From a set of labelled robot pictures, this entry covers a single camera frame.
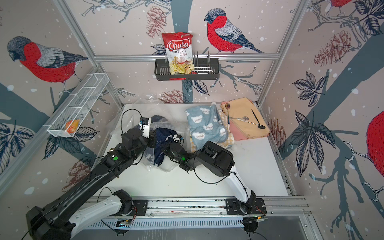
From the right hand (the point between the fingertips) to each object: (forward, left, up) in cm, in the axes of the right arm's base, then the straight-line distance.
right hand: (157, 145), depth 90 cm
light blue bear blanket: (+12, -29, +7) cm, 32 cm away
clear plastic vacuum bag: (+21, +25, +1) cm, 32 cm away
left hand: (0, -4, +20) cm, 20 cm away
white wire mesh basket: (+10, +40, +25) cm, 48 cm away
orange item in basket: (-6, +32, +28) cm, 43 cm away
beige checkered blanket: (+1, -43, +4) cm, 44 cm away
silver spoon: (+29, -60, -6) cm, 67 cm away
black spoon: (+22, -69, -6) cm, 72 cm away
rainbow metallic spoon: (+40, -47, -5) cm, 62 cm away
